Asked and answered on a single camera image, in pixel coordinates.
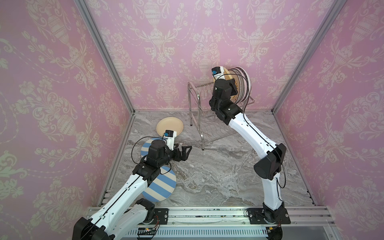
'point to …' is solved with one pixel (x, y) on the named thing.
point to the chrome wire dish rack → (211, 128)
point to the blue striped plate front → (162, 186)
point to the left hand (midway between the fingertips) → (185, 147)
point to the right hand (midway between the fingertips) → (236, 81)
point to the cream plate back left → (170, 123)
